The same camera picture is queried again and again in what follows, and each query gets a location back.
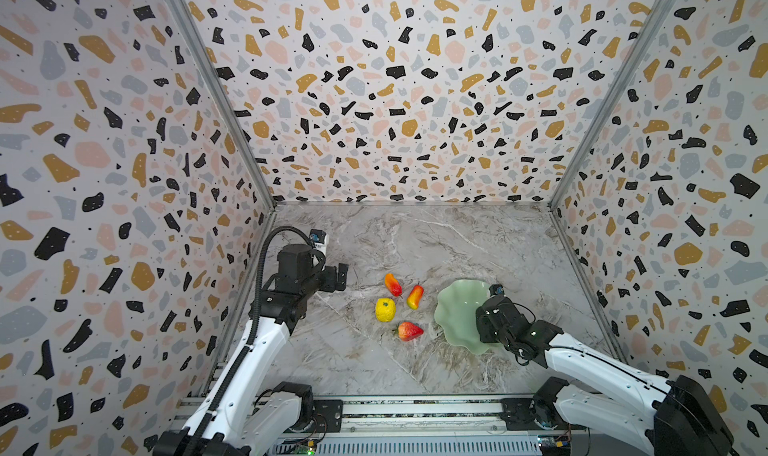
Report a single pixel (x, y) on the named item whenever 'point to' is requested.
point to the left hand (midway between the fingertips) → (329, 258)
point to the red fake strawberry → (408, 331)
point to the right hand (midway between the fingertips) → (479, 317)
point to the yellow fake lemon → (385, 309)
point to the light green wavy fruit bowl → (455, 314)
